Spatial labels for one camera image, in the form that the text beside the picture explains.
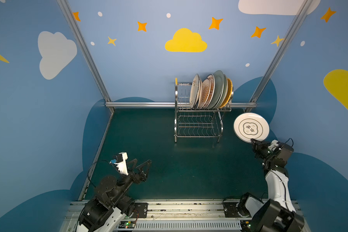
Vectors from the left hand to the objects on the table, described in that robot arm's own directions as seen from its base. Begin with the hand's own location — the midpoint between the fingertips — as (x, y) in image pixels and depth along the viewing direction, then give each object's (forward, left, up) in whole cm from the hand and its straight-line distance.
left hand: (146, 161), depth 65 cm
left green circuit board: (-22, +10, -26) cm, 35 cm away
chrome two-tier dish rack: (+42, -25, -21) cm, 53 cm away
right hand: (+18, -57, -4) cm, 60 cm away
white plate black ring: (+25, -59, -4) cm, 64 cm away
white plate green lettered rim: (+30, -39, +9) cm, 50 cm away
